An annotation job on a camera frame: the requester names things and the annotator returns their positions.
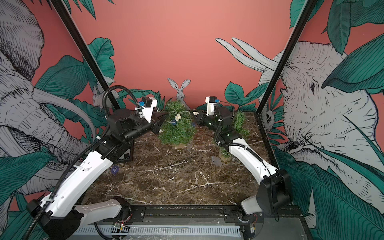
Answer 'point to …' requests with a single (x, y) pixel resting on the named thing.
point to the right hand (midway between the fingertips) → (190, 109)
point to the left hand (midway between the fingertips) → (167, 111)
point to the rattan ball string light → (178, 115)
